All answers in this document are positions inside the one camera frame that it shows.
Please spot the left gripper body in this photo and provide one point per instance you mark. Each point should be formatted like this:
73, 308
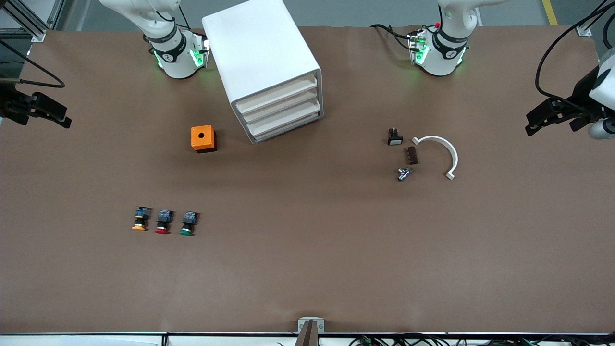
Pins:
581, 92

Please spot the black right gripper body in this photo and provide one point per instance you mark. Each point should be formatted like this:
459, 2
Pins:
10, 104

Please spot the yellow push button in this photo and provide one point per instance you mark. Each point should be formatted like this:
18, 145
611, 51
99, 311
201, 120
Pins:
140, 218

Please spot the white plastic drawer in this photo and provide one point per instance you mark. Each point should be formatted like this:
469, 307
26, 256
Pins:
281, 104
287, 127
278, 91
283, 117

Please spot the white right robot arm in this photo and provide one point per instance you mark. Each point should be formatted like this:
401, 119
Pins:
175, 57

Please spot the red push button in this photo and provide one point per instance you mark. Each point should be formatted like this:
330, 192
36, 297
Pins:
164, 221

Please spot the green push button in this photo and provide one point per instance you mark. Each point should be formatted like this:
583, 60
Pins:
189, 222

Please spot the white curved plastic arc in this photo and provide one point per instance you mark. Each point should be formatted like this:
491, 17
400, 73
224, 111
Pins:
451, 151

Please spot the brown terminal block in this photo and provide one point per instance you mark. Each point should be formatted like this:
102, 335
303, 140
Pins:
412, 155

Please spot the orange box with hole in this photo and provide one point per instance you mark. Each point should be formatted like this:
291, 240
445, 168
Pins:
202, 137

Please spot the aluminium frame post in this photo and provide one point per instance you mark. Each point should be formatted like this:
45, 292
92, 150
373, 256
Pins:
38, 34
584, 30

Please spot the silver key switch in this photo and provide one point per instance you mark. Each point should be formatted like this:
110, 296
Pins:
405, 173

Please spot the black switch with white face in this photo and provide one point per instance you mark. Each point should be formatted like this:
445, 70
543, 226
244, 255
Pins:
394, 138

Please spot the white drawer cabinet frame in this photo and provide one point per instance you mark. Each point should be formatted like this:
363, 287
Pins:
257, 43

